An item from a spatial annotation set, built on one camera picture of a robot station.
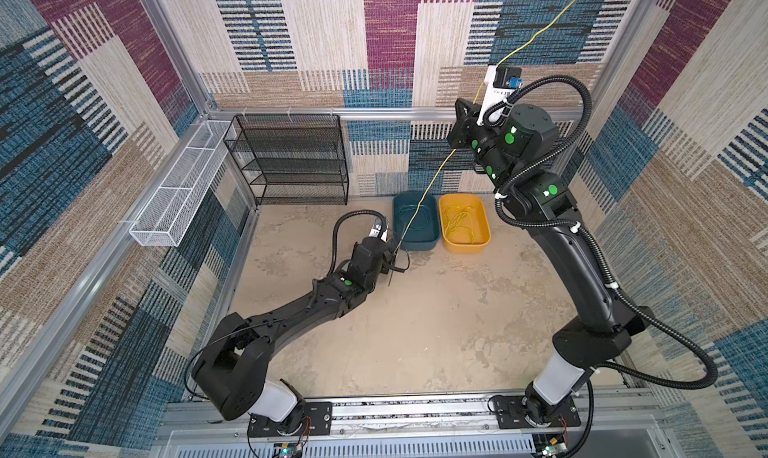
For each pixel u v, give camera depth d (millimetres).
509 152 439
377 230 701
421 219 1143
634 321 420
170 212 939
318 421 736
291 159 1095
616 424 731
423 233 1130
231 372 420
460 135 522
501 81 456
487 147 490
